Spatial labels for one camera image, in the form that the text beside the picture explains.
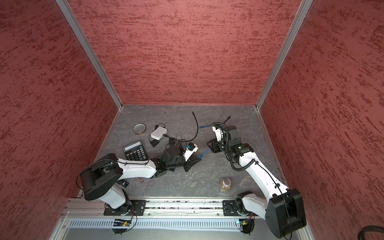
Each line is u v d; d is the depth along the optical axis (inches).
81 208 30.0
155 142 38.3
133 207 29.0
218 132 29.0
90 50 34.5
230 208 29.1
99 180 17.4
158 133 39.6
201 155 31.2
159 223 30.5
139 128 41.9
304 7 28.0
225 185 28.4
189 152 28.2
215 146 28.0
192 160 29.0
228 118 44.7
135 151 36.3
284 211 15.3
